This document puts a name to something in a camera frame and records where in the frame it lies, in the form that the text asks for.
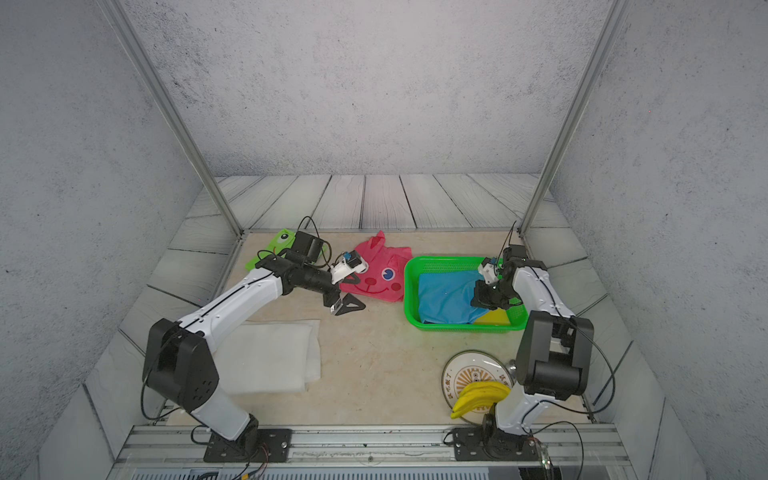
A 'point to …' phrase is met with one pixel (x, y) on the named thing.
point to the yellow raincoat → (498, 316)
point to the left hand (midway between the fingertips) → (363, 292)
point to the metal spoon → (513, 366)
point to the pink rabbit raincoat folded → (384, 278)
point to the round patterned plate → (473, 366)
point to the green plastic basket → (516, 311)
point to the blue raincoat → (446, 297)
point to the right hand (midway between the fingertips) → (477, 300)
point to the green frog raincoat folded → (281, 241)
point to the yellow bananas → (479, 394)
